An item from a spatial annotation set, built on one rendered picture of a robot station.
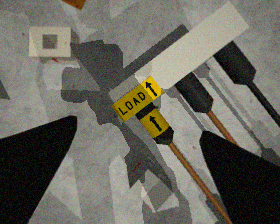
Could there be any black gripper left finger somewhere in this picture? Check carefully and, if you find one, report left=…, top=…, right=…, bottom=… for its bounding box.
left=0, top=115, right=77, bottom=224

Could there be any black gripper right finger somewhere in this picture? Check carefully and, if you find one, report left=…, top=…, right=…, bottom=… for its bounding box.
left=199, top=131, right=280, bottom=224

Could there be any orange rectangular block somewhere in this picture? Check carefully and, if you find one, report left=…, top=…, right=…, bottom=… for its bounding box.
left=61, top=0, right=86, bottom=10

